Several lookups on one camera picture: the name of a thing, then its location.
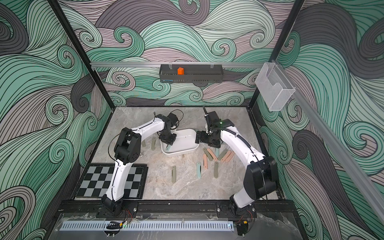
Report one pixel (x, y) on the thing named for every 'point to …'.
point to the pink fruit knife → (212, 154)
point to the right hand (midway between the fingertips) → (204, 143)
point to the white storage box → (185, 142)
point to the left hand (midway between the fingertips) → (171, 142)
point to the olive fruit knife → (222, 154)
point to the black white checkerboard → (96, 178)
